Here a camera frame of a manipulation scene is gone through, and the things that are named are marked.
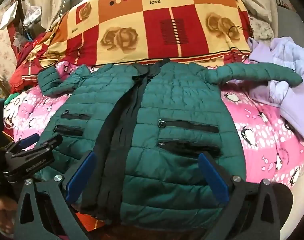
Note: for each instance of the person's left hand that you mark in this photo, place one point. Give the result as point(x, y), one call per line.
point(0, 213)

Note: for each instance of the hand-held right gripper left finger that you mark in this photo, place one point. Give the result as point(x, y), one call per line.
point(80, 177)

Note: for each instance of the clear plastic bag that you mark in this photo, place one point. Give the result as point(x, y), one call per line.
point(32, 15)

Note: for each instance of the red ruffled cloth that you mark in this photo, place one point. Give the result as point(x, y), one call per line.
point(24, 62)

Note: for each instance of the floral bed sheet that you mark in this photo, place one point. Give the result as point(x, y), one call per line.
point(260, 28)

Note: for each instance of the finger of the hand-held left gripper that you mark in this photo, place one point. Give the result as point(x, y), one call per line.
point(48, 143)
point(29, 140)

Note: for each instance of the white paper bag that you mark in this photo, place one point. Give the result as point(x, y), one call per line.
point(8, 15)

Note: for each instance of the green puffer jacket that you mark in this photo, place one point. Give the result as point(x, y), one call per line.
point(172, 100)

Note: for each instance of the pink penguin print blanket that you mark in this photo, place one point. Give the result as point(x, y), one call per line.
point(257, 130)

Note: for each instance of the cream curtain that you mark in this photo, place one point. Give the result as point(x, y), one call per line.
point(49, 0)

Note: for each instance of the white cartoon print cloth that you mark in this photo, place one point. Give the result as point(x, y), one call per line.
point(14, 103)

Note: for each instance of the lilac jacket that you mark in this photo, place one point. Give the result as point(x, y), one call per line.
point(292, 55)

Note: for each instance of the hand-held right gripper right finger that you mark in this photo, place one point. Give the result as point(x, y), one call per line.
point(213, 177)

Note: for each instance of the red yellow checkered rose quilt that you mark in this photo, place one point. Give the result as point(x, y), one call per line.
point(154, 30)

